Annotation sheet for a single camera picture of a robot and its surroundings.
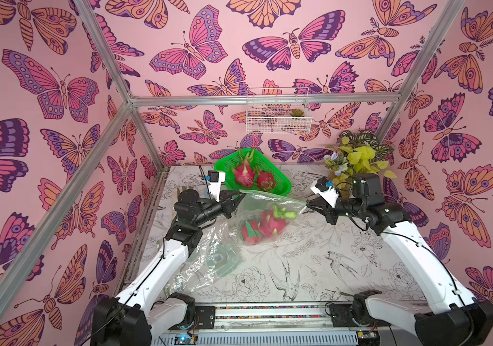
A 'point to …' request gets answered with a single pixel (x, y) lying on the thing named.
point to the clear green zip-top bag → (219, 254)
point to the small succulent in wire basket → (297, 112)
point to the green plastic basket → (224, 167)
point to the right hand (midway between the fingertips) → (313, 200)
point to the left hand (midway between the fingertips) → (246, 192)
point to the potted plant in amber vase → (358, 153)
